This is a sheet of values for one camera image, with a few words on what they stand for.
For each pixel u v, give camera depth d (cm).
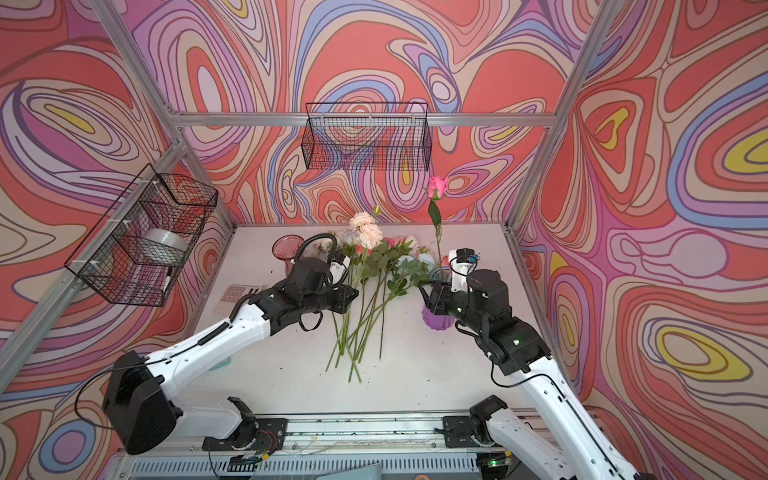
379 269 103
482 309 48
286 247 89
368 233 78
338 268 71
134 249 74
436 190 71
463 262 59
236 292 98
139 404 39
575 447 39
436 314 59
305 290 60
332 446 73
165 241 73
